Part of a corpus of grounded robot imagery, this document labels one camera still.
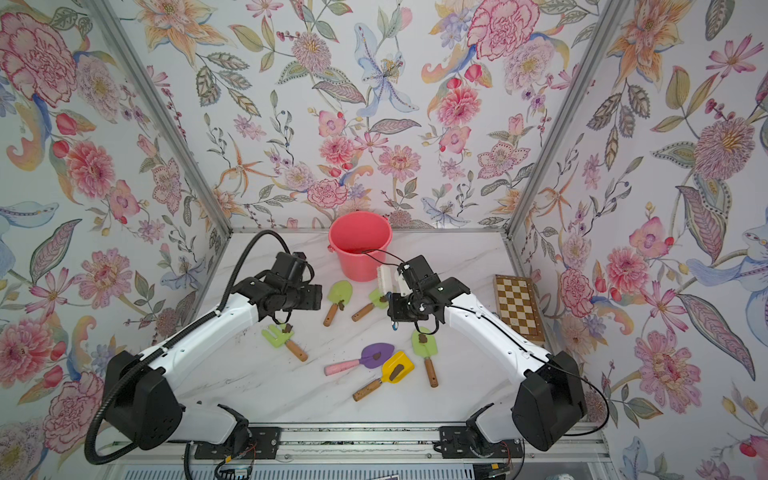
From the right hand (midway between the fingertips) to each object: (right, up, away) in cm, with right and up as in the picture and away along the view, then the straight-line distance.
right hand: (390, 308), depth 82 cm
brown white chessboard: (+41, -2, +14) cm, 43 cm away
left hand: (-21, +4, +3) cm, 21 cm away
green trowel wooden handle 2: (-4, 0, +19) cm, 20 cm away
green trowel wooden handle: (-17, +3, +18) cm, 24 cm away
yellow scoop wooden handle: (+1, -19, +4) cm, 19 cm away
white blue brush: (0, +7, +3) cm, 8 cm away
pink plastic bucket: (-9, +20, +15) cm, 26 cm away
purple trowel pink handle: (-5, -15, +7) cm, 18 cm away
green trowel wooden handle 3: (+11, -13, +9) cm, 19 cm away
